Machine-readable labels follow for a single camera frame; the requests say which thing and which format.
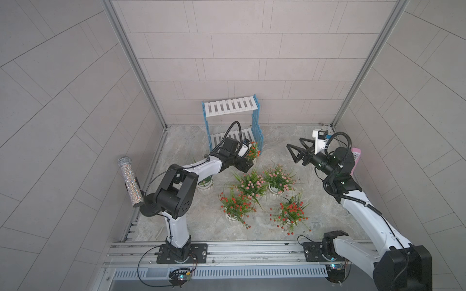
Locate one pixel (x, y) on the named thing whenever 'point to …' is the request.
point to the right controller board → (336, 273)
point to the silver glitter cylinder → (131, 182)
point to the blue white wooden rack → (221, 116)
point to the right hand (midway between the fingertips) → (293, 143)
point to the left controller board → (179, 276)
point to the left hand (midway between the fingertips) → (248, 158)
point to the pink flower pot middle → (251, 185)
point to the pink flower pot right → (279, 179)
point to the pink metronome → (357, 153)
